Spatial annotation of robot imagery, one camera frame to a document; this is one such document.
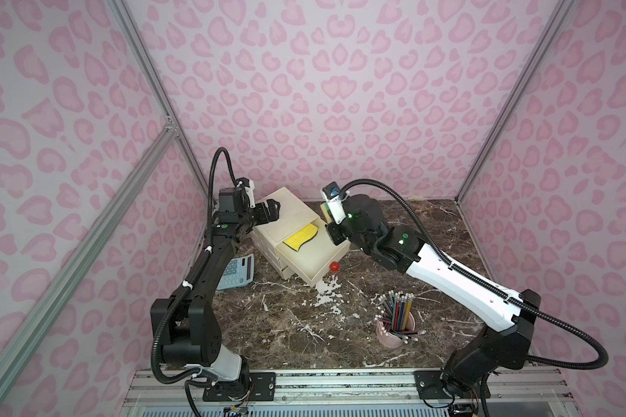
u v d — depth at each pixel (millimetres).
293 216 877
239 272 952
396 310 752
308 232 855
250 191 766
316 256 861
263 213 750
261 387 734
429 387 734
